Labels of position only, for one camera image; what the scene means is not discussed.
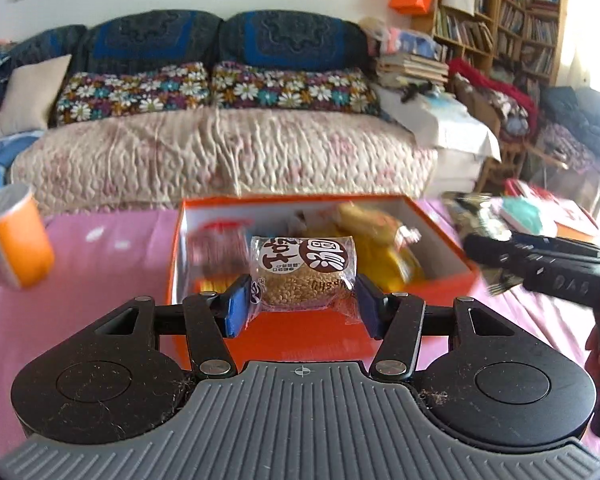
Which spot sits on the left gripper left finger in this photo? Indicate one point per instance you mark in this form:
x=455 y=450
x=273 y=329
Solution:
x=210 y=318

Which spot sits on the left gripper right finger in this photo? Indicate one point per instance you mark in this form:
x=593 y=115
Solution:
x=395 y=320

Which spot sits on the yellow chip bag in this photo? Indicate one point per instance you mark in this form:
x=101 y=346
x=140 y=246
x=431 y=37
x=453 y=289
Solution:
x=383 y=245

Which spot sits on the brown sesame cake pack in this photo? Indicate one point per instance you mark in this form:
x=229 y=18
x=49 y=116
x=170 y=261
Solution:
x=299 y=274

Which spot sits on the silver foil snack bag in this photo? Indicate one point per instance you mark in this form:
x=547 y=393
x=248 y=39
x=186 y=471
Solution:
x=477 y=213

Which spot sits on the person right hand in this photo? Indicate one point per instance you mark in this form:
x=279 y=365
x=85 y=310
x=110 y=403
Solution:
x=592 y=364

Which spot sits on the black red book box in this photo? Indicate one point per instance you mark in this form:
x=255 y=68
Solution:
x=574 y=223

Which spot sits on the red brown snack bag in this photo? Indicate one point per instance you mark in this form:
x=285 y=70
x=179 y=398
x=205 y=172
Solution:
x=218 y=249

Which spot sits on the orange cardboard box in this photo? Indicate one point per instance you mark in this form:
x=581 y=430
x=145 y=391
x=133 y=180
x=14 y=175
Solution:
x=448 y=272

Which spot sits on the teal tissue pack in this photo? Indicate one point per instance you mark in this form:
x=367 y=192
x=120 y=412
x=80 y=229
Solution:
x=526 y=216

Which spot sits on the white paper covered box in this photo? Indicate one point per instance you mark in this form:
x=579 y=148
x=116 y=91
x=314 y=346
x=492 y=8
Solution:
x=439 y=122

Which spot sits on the orange white cylinder canister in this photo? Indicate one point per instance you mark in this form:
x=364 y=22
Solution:
x=26 y=253

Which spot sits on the right floral cushion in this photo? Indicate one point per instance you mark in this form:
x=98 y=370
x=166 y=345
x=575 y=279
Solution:
x=242 y=86

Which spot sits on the floral cushion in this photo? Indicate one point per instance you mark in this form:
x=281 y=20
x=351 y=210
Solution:
x=88 y=96
x=242 y=86

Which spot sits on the left floral cushion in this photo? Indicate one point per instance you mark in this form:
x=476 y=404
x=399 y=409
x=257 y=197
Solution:
x=88 y=96

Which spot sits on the stack of books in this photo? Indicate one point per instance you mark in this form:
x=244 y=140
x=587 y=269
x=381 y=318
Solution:
x=408 y=57

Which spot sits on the wooden bookshelf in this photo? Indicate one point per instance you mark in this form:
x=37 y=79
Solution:
x=524 y=36

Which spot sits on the beige pillow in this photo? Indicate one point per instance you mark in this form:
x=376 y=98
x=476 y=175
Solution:
x=30 y=95

